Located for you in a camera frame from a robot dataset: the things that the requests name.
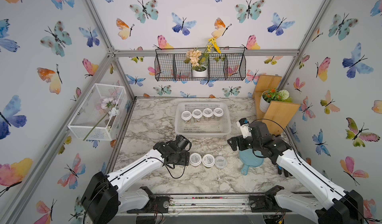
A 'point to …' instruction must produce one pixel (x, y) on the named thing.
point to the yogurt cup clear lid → (220, 162)
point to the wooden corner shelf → (279, 114)
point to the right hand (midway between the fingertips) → (236, 137)
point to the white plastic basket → (218, 128)
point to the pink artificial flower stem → (108, 105)
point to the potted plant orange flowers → (273, 94)
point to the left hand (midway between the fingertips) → (184, 158)
